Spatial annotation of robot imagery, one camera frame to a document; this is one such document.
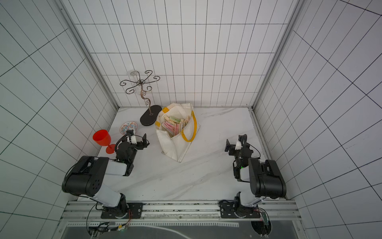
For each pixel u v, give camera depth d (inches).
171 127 37.5
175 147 32.6
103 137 33.1
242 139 30.6
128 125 40.9
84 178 17.8
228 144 35.3
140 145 32.1
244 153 26.5
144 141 33.6
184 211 29.2
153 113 44.8
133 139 31.3
